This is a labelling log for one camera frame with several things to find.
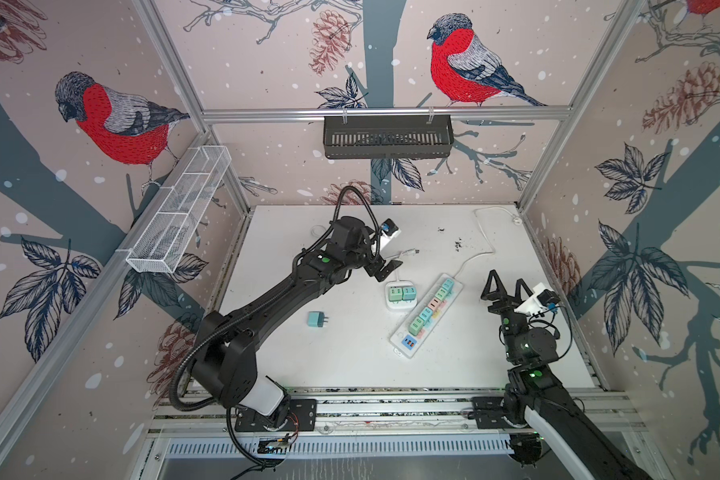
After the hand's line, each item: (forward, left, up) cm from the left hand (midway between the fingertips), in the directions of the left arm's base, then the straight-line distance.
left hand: (389, 247), depth 79 cm
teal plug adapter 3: (-2, -19, -16) cm, 25 cm away
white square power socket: (-7, -3, -21) cm, 23 cm away
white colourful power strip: (-19, -5, -22) cm, 29 cm away
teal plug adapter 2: (-10, +22, -22) cm, 32 cm away
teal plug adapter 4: (-12, -11, -16) cm, 23 cm away
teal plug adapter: (-5, -7, -16) cm, 18 cm away
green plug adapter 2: (-15, -8, -17) cm, 24 cm away
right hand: (-9, -29, -2) cm, 30 cm away
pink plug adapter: (-8, -14, -16) cm, 23 cm away
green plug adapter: (-5, -2, -17) cm, 18 cm away
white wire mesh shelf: (+8, +57, +7) cm, 58 cm away
